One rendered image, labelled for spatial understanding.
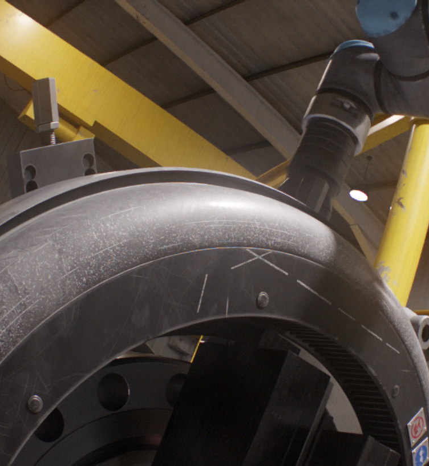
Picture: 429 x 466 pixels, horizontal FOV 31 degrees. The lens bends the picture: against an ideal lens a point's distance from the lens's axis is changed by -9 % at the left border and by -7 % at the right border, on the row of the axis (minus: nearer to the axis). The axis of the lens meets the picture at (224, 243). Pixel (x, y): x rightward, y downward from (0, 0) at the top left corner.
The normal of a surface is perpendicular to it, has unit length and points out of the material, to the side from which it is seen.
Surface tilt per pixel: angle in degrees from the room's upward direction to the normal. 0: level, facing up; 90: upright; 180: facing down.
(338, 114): 88
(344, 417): 135
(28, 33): 90
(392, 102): 164
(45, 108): 109
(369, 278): 74
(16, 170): 130
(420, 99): 171
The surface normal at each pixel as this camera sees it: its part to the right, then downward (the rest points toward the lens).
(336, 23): -0.44, 0.81
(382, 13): -0.52, -0.48
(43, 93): 0.23, 0.09
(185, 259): 0.68, -0.01
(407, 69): -0.19, 0.88
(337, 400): -0.01, 0.50
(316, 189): 0.14, -0.36
